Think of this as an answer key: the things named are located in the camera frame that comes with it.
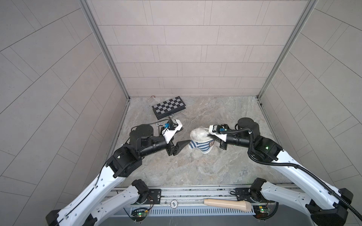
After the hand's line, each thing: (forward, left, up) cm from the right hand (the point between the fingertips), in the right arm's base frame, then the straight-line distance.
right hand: (206, 134), depth 63 cm
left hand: (-3, +8, +5) cm, 10 cm away
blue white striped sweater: (-4, +1, -4) cm, 6 cm away
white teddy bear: (-1, +3, +1) cm, 3 cm away
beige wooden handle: (-25, -14, -25) cm, 38 cm away
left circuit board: (-25, +34, -26) cm, 49 cm away
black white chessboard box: (+39, +22, -23) cm, 50 cm away
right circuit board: (-28, -25, -30) cm, 48 cm away
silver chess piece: (+31, +20, -25) cm, 45 cm away
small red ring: (+56, +36, -26) cm, 72 cm away
